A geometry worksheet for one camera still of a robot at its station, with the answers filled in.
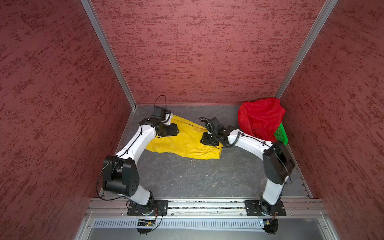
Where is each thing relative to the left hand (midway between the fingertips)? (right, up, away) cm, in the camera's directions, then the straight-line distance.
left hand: (174, 134), depth 86 cm
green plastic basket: (+68, -1, +9) cm, 69 cm away
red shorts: (+58, +10, +15) cm, 61 cm away
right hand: (+16, -6, +2) cm, 18 cm away
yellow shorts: (+7, -7, +11) cm, 15 cm away
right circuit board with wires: (+50, -43, -15) cm, 68 cm away
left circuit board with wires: (-12, -43, -14) cm, 47 cm away
